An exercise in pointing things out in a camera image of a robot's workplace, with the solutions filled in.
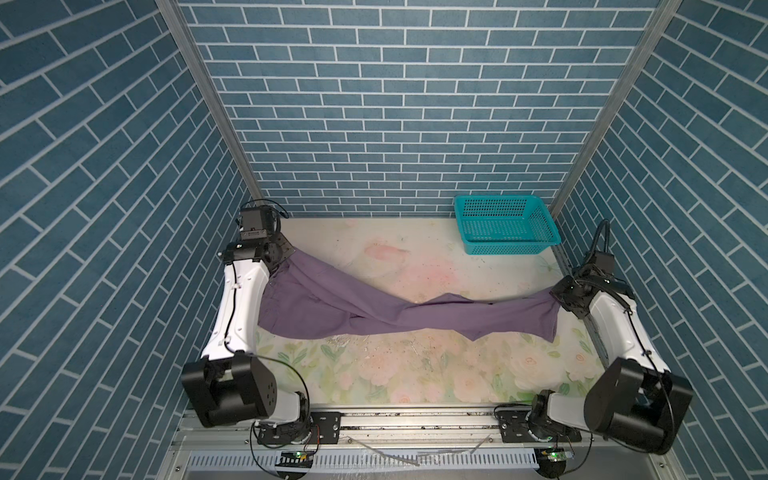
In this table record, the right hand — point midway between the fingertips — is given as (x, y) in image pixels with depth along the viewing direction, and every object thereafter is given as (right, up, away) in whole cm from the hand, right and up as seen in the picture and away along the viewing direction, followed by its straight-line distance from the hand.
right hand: (559, 290), depth 85 cm
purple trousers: (-73, -3, +6) cm, 73 cm away
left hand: (-78, +13, -4) cm, 79 cm away
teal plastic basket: (-3, +21, +35) cm, 41 cm away
